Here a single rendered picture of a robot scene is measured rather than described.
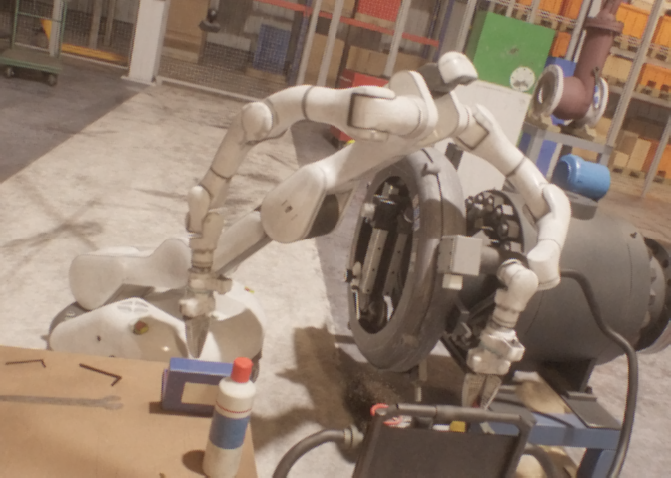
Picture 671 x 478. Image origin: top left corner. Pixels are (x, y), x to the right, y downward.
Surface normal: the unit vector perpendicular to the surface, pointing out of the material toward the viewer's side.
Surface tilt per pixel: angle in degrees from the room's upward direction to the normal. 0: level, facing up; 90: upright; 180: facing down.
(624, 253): 44
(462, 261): 67
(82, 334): 90
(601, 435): 90
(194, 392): 102
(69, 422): 0
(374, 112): 87
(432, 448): 90
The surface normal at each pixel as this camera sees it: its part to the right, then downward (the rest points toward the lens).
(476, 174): 0.11, 0.32
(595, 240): 0.32, -0.51
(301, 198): -0.47, 0.17
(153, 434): 0.24, -0.93
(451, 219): 0.31, -0.33
